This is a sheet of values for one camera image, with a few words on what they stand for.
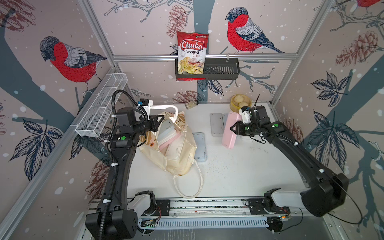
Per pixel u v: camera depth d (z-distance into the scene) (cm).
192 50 83
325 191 38
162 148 91
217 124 104
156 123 62
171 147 92
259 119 59
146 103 62
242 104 112
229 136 78
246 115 71
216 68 107
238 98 115
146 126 60
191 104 117
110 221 36
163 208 73
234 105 111
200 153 90
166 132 91
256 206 73
